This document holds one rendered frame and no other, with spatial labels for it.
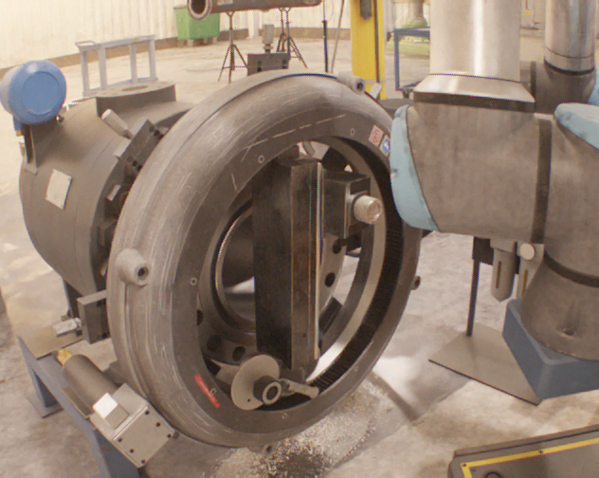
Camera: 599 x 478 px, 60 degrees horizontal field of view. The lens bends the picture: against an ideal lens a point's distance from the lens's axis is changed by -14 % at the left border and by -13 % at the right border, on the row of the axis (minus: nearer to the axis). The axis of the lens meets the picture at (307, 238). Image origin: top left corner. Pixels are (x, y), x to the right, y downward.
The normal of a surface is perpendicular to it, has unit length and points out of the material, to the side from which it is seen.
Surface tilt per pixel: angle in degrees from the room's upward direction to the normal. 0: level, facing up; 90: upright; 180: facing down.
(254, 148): 90
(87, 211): 65
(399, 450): 0
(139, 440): 90
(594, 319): 70
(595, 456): 0
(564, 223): 109
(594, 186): 79
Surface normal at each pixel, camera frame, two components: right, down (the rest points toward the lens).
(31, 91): 0.70, 0.26
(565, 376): 0.04, 0.39
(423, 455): -0.04, -0.92
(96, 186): -0.59, -0.30
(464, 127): -0.37, 0.22
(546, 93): -0.37, 0.44
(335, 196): -0.71, 0.24
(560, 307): -0.80, -0.09
